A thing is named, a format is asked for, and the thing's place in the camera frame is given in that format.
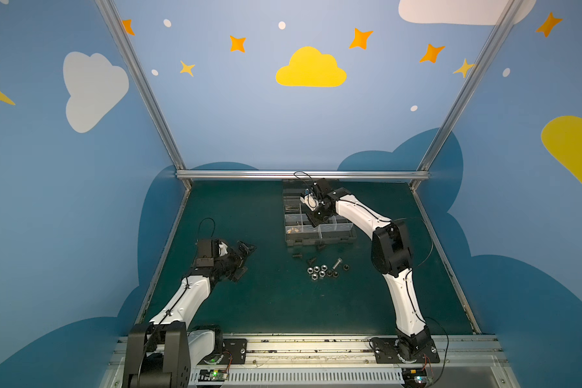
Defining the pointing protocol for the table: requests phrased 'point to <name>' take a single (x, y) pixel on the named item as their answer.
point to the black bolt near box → (319, 246)
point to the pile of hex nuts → (322, 272)
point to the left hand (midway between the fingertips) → (257, 254)
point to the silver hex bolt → (339, 259)
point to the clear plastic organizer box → (299, 227)
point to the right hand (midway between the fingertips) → (316, 216)
